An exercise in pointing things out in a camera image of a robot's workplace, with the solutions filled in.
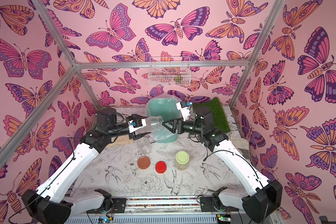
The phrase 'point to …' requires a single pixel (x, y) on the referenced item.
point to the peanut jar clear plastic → (144, 145)
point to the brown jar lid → (143, 162)
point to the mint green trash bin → (159, 110)
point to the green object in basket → (178, 79)
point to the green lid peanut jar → (182, 159)
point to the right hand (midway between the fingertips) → (167, 121)
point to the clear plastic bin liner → (165, 106)
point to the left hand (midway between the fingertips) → (148, 121)
